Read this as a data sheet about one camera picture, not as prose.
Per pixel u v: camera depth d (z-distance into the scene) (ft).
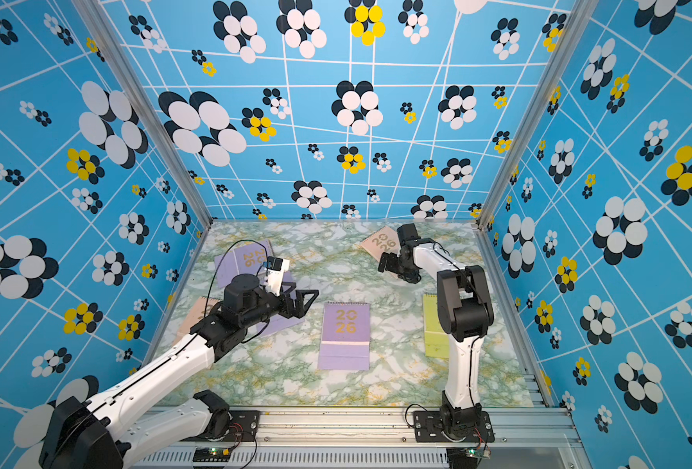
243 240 3.79
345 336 2.92
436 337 2.96
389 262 3.05
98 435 1.26
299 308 2.23
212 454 2.37
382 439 2.40
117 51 2.45
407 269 2.83
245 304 1.94
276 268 2.19
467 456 2.26
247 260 3.53
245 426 2.42
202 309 3.08
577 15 2.24
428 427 2.38
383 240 3.67
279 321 2.28
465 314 1.79
